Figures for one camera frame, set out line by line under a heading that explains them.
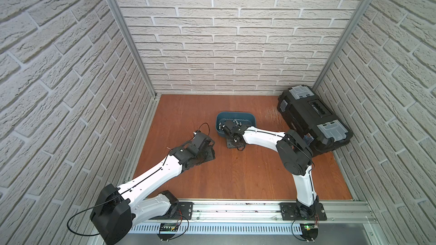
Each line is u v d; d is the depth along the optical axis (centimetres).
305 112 91
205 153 71
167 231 72
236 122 103
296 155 52
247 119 106
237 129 74
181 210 73
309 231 70
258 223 73
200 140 61
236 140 70
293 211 73
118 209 38
